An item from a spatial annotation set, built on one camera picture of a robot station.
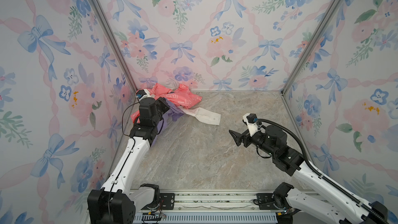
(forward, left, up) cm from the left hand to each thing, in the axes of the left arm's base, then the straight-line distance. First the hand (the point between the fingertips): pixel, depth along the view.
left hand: (166, 96), depth 76 cm
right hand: (-12, -34, -6) cm, 37 cm away
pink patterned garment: (+14, -5, -15) cm, 21 cm away
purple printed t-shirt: (+4, 0, -18) cm, 19 cm away
